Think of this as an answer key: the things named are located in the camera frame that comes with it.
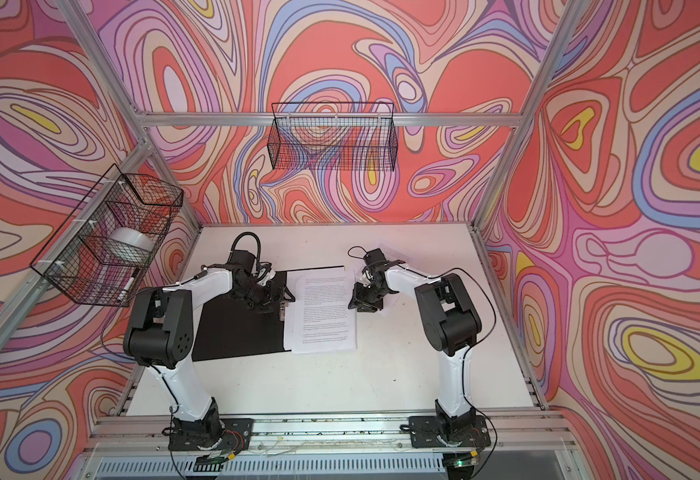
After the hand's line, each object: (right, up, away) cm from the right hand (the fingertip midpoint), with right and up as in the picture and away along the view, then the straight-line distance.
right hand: (355, 312), depth 95 cm
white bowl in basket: (-54, +21, -25) cm, 63 cm away
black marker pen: (-56, +11, -23) cm, 62 cm away
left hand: (-22, +4, -1) cm, 23 cm away
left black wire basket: (-65, +18, -27) cm, 72 cm away
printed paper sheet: (-12, -2, -2) cm, 12 cm away
